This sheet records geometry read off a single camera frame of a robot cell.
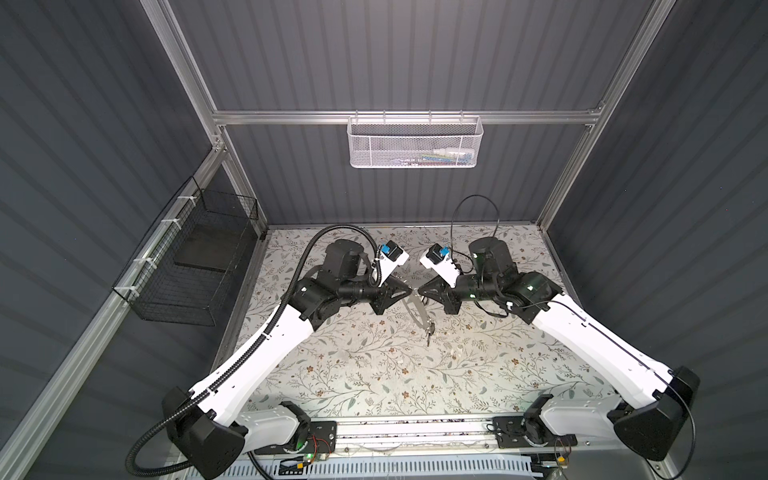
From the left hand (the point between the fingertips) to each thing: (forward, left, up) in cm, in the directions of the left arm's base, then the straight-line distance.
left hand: (408, 288), depth 68 cm
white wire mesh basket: (+77, -8, -7) cm, 78 cm away
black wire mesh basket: (+9, +55, -1) cm, 56 cm away
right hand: (0, -4, -1) cm, 4 cm away
